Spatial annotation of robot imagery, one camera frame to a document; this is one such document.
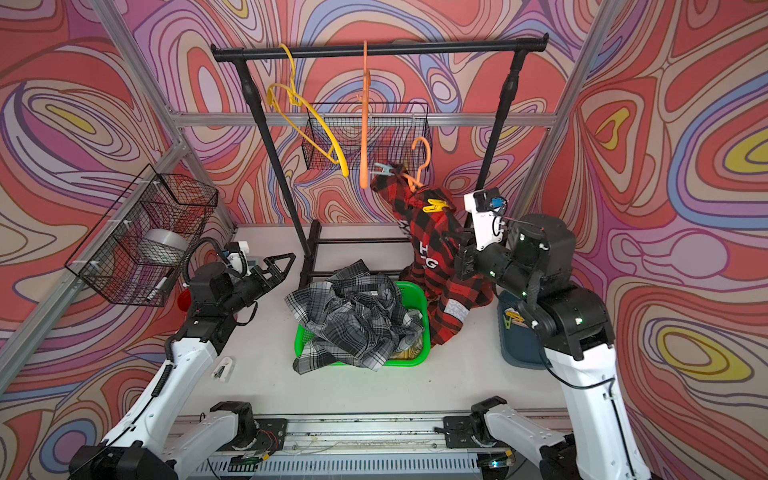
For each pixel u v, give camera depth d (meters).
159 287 0.72
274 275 0.66
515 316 0.93
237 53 0.57
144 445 0.39
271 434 0.73
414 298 0.91
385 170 0.67
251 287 0.66
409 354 0.82
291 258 0.73
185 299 0.83
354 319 0.75
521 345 0.89
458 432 0.72
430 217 0.59
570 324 0.34
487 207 0.43
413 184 0.61
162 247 0.71
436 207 0.53
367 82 0.84
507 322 0.92
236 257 0.68
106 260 0.66
